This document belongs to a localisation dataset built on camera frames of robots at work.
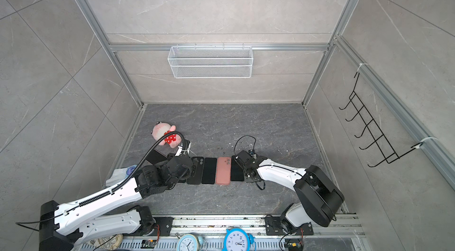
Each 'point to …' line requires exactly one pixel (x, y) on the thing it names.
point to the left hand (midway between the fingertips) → (191, 156)
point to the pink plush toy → (160, 129)
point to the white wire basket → (211, 62)
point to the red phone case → (223, 171)
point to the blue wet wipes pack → (119, 174)
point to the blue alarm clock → (236, 239)
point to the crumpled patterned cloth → (111, 242)
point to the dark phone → (156, 157)
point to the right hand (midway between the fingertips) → (254, 175)
